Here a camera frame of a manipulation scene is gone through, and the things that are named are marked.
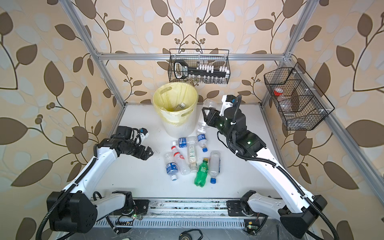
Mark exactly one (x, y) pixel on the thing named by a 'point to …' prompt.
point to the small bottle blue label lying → (186, 142)
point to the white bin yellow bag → (175, 103)
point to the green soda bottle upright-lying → (200, 179)
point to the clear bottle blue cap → (214, 165)
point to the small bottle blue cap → (202, 140)
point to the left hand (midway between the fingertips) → (142, 148)
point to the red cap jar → (278, 91)
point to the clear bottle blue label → (171, 166)
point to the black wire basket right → (301, 104)
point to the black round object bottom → (185, 235)
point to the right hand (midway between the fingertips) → (205, 110)
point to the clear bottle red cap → (182, 164)
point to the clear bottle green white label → (192, 149)
